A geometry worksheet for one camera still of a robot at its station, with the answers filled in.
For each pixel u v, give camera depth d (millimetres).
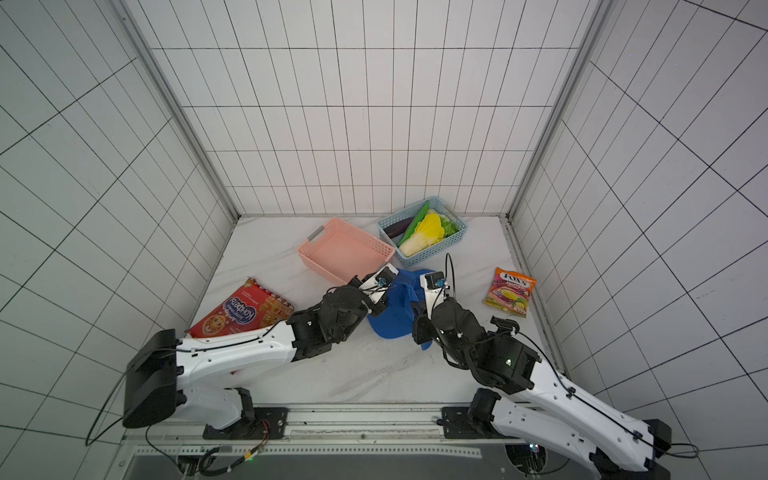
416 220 1111
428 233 1033
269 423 726
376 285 575
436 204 1178
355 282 644
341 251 1076
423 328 579
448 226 1061
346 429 727
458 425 727
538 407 449
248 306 899
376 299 622
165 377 403
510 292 949
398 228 1109
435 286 559
